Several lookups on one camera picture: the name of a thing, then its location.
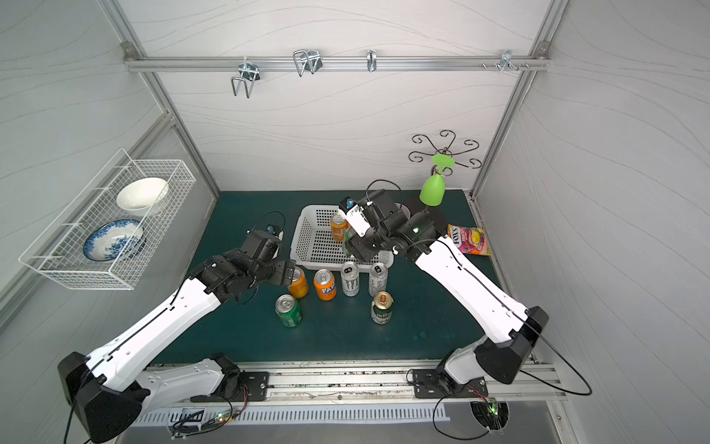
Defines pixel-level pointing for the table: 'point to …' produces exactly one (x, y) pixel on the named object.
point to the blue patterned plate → (115, 240)
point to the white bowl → (141, 197)
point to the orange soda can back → (338, 226)
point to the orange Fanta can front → (324, 284)
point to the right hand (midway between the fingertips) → (358, 239)
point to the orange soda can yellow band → (299, 289)
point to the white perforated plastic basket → (312, 242)
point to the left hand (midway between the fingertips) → (279, 263)
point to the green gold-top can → (382, 307)
